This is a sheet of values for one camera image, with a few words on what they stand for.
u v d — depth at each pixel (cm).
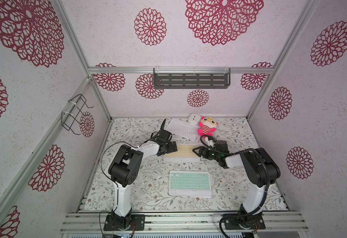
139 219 75
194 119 116
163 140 80
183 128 113
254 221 68
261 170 51
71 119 76
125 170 52
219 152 79
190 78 95
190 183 86
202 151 88
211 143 92
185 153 100
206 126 107
